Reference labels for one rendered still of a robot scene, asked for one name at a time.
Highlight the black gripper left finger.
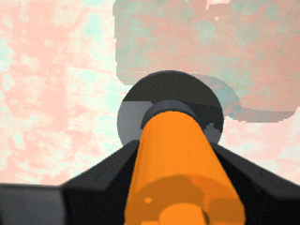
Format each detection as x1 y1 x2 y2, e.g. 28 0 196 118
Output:
0 140 140 225

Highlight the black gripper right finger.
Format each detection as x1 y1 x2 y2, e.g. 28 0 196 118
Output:
209 142 300 225

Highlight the orange knob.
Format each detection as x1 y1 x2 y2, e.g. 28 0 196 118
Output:
125 112 246 225

